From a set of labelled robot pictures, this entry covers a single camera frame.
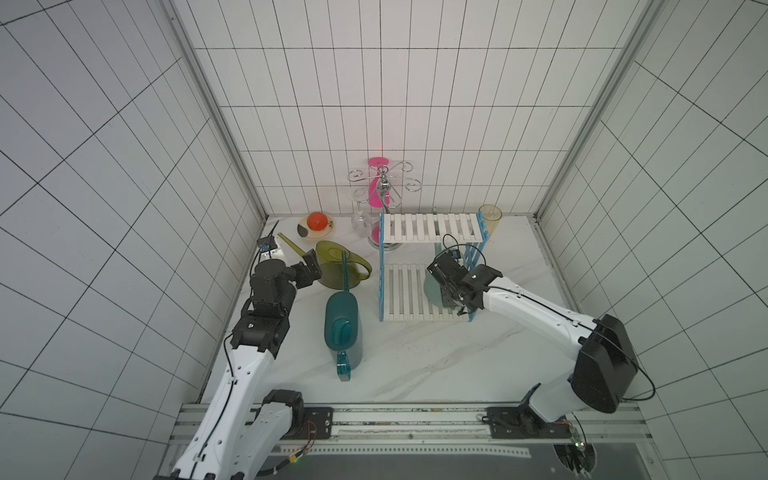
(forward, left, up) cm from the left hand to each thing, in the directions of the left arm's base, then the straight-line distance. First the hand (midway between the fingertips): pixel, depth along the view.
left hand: (297, 262), depth 76 cm
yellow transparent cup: (+31, -61, -14) cm, 70 cm away
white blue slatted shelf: (+3, -28, -23) cm, 36 cm away
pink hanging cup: (+29, -21, -2) cm, 35 cm away
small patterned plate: (+31, +9, -23) cm, 40 cm away
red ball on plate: (+34, +4, -20) cm, 40 cm away
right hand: (-2, -40, -13) cm, 42 cm away
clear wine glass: (+22, -15, -9) cm, 28 cm away
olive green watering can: (+9, -5, -10) cm, 15 cm away
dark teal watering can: (-8, -10, -22) cm, 26 cm away
